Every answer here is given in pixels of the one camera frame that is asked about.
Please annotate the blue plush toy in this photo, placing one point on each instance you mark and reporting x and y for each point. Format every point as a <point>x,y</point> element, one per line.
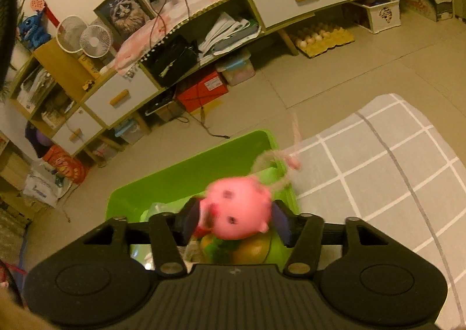
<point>32,29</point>

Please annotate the white printed crate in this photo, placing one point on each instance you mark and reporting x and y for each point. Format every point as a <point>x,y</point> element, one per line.
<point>380,16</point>

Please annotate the grey checked blanket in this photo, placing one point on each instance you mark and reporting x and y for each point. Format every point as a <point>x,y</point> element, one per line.
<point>382,188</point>

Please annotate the red box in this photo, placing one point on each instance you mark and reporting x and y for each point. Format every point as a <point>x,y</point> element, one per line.
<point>202,91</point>

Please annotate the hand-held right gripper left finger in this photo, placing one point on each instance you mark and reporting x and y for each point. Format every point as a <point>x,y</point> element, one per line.
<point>191,219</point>

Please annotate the yellow egg tray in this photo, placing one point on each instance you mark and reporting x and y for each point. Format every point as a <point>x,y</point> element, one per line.
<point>322,40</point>

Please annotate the wooden cabinet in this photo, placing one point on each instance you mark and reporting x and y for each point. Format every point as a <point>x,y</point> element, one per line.
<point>54,56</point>

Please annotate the clear storage box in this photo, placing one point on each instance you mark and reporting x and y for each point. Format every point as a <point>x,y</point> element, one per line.
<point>236,69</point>

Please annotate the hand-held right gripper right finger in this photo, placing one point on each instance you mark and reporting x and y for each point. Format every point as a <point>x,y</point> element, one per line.
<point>282,222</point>

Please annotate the yellow carton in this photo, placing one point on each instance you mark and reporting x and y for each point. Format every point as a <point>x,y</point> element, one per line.
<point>88,65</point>

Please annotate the stack of papers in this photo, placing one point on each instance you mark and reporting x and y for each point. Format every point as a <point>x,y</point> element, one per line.
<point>36,87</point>

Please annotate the orange toy pumpkin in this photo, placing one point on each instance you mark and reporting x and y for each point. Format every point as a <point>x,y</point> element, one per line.
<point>251,251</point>

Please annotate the green plastic bin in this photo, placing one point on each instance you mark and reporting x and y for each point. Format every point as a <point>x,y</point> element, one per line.
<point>174,184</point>

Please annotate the framed cat picture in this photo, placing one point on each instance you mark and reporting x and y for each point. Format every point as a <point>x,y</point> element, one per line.
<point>125,13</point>

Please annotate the pile of folded clothes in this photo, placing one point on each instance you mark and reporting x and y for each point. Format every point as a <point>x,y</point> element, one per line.
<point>229,35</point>

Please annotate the white plastic bag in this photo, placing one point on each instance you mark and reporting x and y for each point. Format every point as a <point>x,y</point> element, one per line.
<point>42,186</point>

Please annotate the red gift bag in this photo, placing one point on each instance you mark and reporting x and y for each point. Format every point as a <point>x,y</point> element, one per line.
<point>65,166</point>

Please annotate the clear box blue lid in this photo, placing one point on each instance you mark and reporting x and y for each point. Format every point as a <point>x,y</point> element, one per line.
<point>129,132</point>

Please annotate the black bag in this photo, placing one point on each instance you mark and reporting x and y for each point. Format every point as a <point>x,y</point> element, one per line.
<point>169,60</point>

